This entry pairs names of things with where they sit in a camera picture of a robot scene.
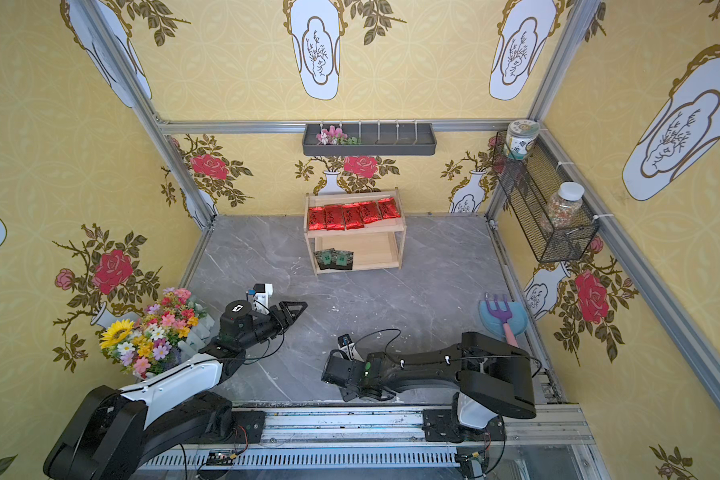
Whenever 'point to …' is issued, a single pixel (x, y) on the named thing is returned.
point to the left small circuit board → (220, 458)
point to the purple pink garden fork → (503, 314)
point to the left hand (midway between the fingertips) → (296, 305)
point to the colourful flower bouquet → (147, 344)
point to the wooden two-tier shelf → (378, 246)
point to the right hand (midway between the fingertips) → (350, 375)
